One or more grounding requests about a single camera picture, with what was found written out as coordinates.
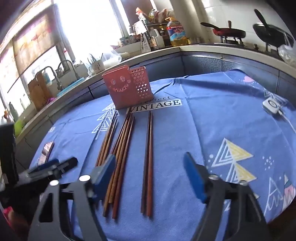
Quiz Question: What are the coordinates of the metal faucet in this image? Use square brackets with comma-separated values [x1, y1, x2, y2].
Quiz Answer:
[35, 60, 75, 91]

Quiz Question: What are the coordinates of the clear plastic bag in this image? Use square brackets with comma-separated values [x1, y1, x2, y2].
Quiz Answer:
[277, 44, 296, 66]

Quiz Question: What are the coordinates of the curved brown wooden chopstick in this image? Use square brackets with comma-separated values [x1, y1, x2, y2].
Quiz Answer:
[112, 117, 136, 220]

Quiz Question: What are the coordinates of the blue printed tablecloth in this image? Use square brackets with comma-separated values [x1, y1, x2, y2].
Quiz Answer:
[30, 69, 296, 241]

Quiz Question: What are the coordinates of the gas stove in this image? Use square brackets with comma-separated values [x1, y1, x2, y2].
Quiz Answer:
[200, 36, 278, 50]

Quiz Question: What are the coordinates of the white square device with cable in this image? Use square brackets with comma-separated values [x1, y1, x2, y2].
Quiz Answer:
[262, 97, 296, 130]

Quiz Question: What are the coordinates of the red frying pan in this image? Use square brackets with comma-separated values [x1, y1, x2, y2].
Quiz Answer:
[200, 20, 246, 39]

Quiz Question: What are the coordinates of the smartphone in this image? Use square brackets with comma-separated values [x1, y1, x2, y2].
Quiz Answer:
[38, 141, 55, 165]

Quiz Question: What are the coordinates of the dark red wooden chopstick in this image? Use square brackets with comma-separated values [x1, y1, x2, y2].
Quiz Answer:
[148, 112, 154, 218]
[141, 111, 152, 213]

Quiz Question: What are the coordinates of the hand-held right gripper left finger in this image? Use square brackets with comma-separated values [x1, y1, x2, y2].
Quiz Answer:
[28, 154, 116, 241]

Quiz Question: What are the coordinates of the condiment rack with bottles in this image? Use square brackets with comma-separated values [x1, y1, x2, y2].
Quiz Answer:
[118, 7, 173, 52]

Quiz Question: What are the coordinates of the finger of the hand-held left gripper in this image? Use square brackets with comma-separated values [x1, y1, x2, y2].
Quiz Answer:
[28, 159, 60, 175]
[56, 157, 78, 173]

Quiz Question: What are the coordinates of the white mug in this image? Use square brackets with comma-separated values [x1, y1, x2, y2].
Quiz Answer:
[87, 54, 104, 75]

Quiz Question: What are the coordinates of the kitchen counter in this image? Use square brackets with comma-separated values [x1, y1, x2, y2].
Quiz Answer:
[14, 44, 296, 144]

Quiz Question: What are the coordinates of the cooking oil bottle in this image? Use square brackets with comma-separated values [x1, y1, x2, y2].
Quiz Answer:
[167, 17, 188, 47]

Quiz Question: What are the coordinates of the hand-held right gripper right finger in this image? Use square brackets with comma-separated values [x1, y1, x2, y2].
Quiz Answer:
[183, 152, 273, 241]

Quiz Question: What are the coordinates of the teal tray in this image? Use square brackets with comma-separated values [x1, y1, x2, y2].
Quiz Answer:
[57, 76, 86, 97]

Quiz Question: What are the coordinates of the pink plastic utensil holder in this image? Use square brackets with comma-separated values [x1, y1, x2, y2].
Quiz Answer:
[102, 65, 154, 110]

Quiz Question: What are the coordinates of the light brown wooden chopstick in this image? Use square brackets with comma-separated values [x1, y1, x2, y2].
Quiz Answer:
[103, 113, 133, 217]

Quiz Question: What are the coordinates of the black wok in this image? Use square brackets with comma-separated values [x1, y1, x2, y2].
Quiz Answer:
[253, 9, 295, 44]

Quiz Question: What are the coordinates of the pink patterned clothing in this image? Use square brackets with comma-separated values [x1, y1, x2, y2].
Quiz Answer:
[2, 206, 16, 223]

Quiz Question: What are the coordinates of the wooden cutting board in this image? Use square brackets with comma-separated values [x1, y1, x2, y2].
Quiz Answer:
[27, 72, 53, 111]

